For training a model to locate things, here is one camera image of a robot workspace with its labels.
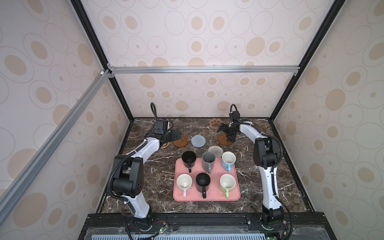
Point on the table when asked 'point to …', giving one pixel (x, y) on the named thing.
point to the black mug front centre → (202, 182)
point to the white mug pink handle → (184, 182)
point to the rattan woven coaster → (165, 145)
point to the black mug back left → (189, 158)
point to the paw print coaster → (215, 123)
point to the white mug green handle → (227, 182)
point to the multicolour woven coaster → (217, 150)
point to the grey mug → (208, 161)
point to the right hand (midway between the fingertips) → (221, 133)
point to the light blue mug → (228, 159)
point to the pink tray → (215, 193)
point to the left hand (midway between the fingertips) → (179, 131)
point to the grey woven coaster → (198, 141)
